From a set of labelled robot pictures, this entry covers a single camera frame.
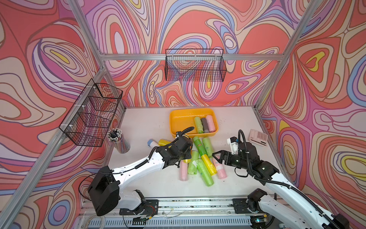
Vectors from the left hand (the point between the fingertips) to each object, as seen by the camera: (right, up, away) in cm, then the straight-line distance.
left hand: (191, 152), depth 80 cm
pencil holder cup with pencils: (-43, +4, +7) cm, 44 cm away
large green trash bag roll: (+9, -14, +2) cm, 16 cm away
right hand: (+14, -3, -4) cm, 15 cm away
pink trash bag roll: (+16, +16, +24) cm, 33 cm away
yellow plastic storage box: (-6, +20, +31) cm, 37 cm away
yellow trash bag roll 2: (+11, -8, +5) cm, 15 cm away
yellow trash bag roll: (-3, -4, -3) cm, 6 cm away
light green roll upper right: (+12, +1, +13) cm, 17 cm away
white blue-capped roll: (-26, +3, +14) cm, 30 cm away
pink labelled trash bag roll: (+18, -11, +2) cm, 21 cm away
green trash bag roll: (+1, -10, +3) cm, 11 cm away
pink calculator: (+48, +6, +19) cm, 52 cm away
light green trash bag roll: (+7, +15, +22) cm, 28 cm away
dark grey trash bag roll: (+11, +15, +24) cm, 30 cm away
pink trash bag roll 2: (-5, -12, +2) cm, 13 cm away
